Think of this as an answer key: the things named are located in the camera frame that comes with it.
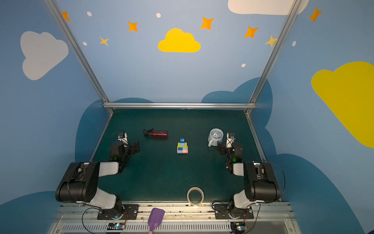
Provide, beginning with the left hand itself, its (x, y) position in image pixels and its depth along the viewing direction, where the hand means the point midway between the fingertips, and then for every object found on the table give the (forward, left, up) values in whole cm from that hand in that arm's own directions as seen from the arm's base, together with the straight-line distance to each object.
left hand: (133, 142), depth 95 cm
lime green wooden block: (-2, -35, 0) cm, 35 cm away
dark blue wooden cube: (-2, -31, -3) cm, 32 cm away
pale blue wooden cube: (-2, -33, +1) cm, 33 cm away
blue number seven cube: (-1, -33, +5) cm, 33 cm away
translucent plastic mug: (+10, -57, -4) cm, 58 cm away
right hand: (+2, -62, +2) cm, 62 cm away
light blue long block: (-4, -31, -4) cm, 32 cm away
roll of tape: (-27, -42, -4) cm, 50 cm away
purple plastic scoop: (-42, -21, -4) cm, 47 cm away
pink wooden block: (-4, -35, -5) cm, 35 cm away
